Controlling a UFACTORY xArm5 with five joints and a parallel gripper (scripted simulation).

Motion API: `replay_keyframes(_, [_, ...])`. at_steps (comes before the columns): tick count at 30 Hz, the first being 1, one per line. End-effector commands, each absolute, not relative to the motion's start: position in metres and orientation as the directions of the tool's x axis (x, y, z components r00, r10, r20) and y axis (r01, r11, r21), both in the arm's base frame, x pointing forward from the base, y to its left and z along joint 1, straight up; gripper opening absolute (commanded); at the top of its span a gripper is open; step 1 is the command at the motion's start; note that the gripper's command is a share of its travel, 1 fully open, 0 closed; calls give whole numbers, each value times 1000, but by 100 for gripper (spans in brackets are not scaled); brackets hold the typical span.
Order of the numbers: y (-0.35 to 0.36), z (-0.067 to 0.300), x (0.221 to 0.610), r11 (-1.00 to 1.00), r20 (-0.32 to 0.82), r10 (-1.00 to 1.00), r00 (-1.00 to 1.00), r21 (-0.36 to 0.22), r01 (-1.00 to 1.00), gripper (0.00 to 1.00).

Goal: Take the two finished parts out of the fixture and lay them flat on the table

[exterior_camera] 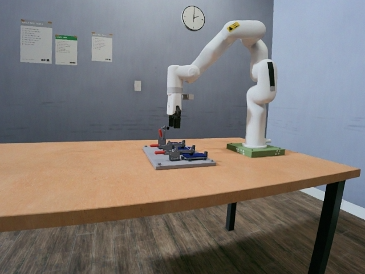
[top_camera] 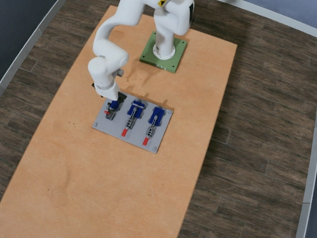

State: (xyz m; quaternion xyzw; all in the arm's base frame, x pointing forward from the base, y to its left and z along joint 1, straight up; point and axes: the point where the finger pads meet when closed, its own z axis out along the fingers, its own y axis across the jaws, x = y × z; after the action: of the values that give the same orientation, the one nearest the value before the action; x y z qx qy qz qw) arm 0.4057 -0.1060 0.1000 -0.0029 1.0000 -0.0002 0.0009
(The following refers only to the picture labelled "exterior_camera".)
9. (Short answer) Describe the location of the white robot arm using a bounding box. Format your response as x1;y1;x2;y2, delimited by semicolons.
167;21;278;148

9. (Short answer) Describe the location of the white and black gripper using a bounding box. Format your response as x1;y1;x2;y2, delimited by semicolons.
167;93;182;128

